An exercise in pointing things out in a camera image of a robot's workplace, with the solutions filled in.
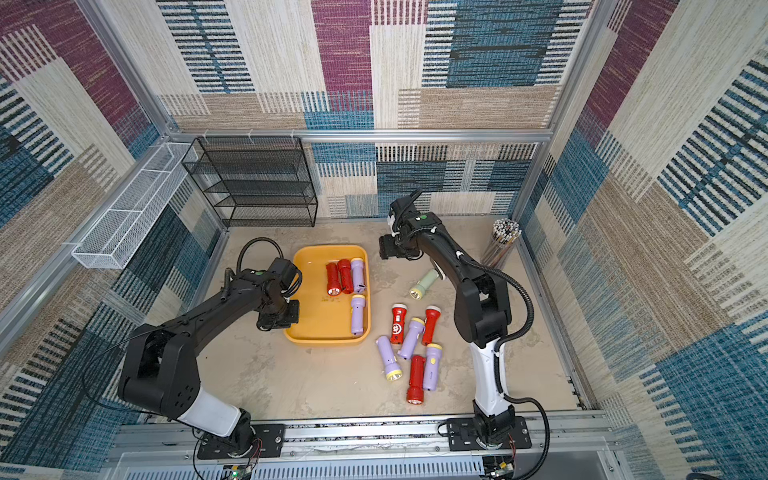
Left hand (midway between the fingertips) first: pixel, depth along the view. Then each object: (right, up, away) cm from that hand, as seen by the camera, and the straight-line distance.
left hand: (292, 323), depth 88 cm
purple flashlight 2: (+29, -11, -6) cm, 32 cm away
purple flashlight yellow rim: (+19, +2, +4) cm, 19 cm away
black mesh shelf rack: (-20, +46, +22) cm, 54 cm away
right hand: (+30, +20, +7) cm, 37 cm away
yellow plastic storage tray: (+8, 0, +5) cm, 9 cm away
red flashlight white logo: (+31, +2, +5) cm, 32 cm away
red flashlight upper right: (+41, +2, +4) cm, 41 cm away
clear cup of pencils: (+63, +25, +4) cm, 68 cm away
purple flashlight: (+18, +13, +13) cm, 26 cm away
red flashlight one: (+13, +14, +14) cm, 24 cm away
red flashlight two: (+10, +11, +11) cm, 19 cm away
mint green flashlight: (+37, +8, +9) cm, 39 cm away
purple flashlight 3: (+39, -11, -6) cm, 41 cm away
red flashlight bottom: (+35, -15, -9) cm, 39 cm away
